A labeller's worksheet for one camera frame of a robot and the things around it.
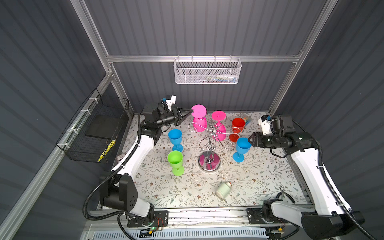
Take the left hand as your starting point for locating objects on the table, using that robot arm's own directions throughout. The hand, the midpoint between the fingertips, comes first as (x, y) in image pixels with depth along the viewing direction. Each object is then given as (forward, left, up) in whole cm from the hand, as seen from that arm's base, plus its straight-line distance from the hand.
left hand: (193, 111), depth 69 cm
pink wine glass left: (0, -3, -7) cm, 7 cm away
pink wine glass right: (-8, -12, -7) cm, 16 cm away
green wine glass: (-9, +11, -29) cm, 32 cm away
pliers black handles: (-28, -47, -36) cm, 66 cm away
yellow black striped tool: (-10, +41, -13) cm, 44 cm away
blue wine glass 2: (-4, -29, -26) cm, 39 cm away
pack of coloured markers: (+26, -43, -35) cm, 61 cm away
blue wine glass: (+4, +11, -25) cm, 27 cm away
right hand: (-10, -30, -12) cm, 34 cm away
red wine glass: (+8, -28, -22) cm, 36 cm away
